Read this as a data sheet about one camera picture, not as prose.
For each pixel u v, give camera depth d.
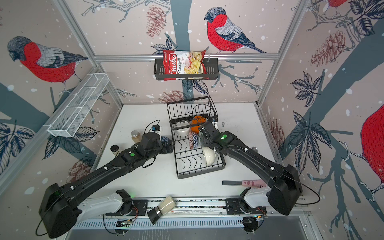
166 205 0.70
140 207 0.73
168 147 0.71
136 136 0.91
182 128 0.77
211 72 0.93
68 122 0.71
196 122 0.78
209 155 0.81
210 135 0.59
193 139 0.88
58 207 0.38
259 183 0.79
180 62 0.87
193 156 0.90
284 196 0.38
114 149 0.85
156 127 0.71
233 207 0.73
